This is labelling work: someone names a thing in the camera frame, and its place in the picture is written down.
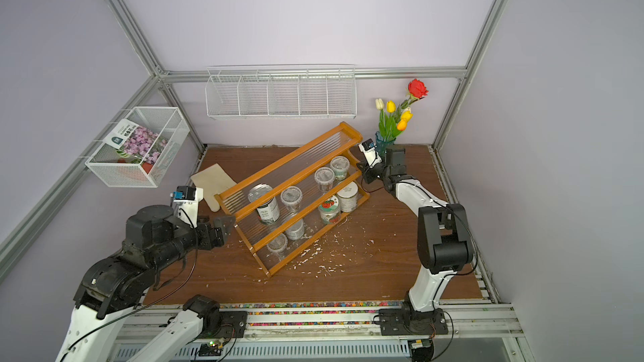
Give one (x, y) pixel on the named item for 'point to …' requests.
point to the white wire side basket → (113, 171)
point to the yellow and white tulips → (394, 120)
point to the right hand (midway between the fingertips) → (361, 160)
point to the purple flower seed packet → (137, 144)
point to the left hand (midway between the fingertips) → (221, 220)
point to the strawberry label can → (329, 210)
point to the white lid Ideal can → (348, 197)
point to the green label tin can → (269, 212)
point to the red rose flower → (416, 90)
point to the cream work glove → (212, 180)
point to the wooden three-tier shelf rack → (280, 209)
